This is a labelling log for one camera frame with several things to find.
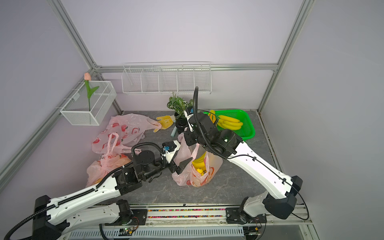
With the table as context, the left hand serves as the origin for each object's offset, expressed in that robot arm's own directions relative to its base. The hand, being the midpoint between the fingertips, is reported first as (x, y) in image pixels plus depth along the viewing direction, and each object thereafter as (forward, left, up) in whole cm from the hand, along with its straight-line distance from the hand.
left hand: (185, 151), depth 66 cm
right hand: (+8, -2, +6) cm, 10 cm away
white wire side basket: (+33, +56, 0) cm, 65 cm away
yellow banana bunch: (+2, -7, -19) cm, 20 cm away
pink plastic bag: (+4, +41, -14) cm, 43 cm away
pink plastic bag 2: (-7, -1, -11) cm, 13 cm away
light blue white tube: (+30, +10, -27) cm, 41 cm away
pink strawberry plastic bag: (+34, +46, -27) cm, 63 cm away
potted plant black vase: (+32, +3, -3) cm, 33 cm away
